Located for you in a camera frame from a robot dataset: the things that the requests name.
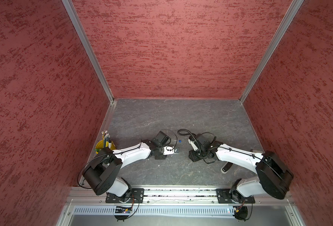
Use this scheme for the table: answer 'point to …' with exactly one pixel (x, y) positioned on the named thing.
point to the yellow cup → (100, 144)
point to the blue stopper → (180, 141)
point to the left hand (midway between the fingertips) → (163, 151)
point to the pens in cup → (106, 138)
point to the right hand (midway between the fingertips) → (192, 158)
